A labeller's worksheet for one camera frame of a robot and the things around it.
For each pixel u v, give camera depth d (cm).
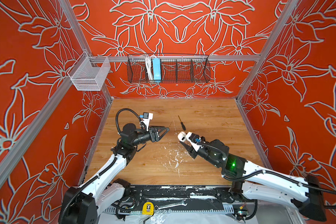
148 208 68
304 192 41
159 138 63
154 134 62
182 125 101
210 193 74
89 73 94
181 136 64
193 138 54
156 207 70
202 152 58
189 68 98
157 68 89
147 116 65
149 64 88
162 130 74
